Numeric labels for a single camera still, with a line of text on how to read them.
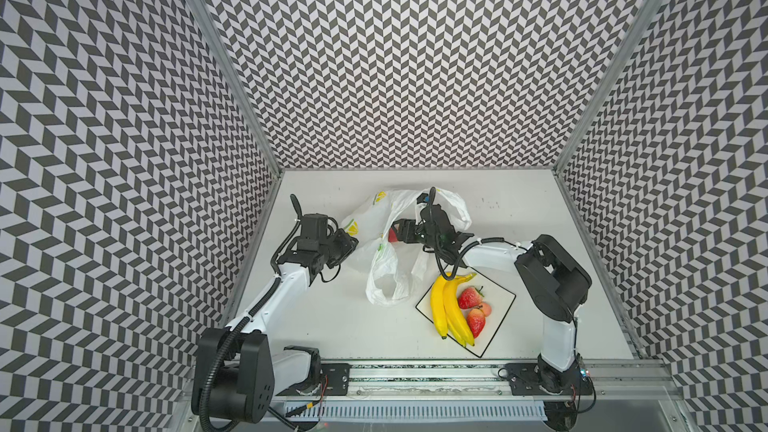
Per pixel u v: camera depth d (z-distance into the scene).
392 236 0.87
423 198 0.83
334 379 0.72
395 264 0.74
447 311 0.78
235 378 0.39
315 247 0.64
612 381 0.75
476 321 0.77
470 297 0.82
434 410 0.69
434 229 0.72
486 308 0.81
